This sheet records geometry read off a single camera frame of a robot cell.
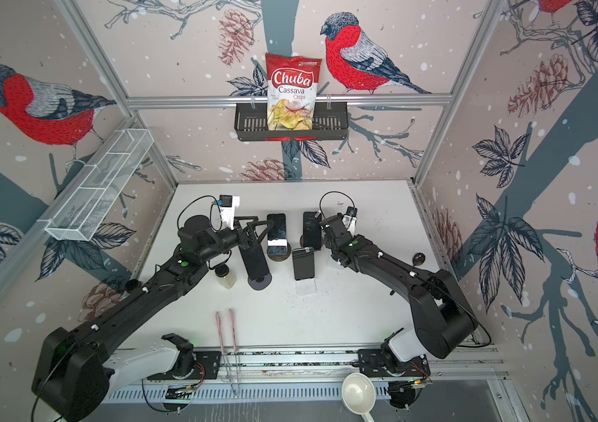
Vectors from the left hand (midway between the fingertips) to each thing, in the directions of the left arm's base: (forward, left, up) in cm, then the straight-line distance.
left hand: (263, 222), depth 72 cm
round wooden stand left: (+4, -2, -27) cm, 28 cm away
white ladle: (-37, -26, -28) cm, 53 cm away
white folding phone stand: (-8, -12, -28) cm, 31 cm away
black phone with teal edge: (-4, -11, -16) cm, 20 cm away
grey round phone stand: (-6, +4, -29) cm, 30 cm away
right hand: (+6, -23, -18) cm, 30 cm away
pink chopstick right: (-16, +13, -29) cm, 35 cm away
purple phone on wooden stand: (+11, -14, -21) cm, 28 cm away
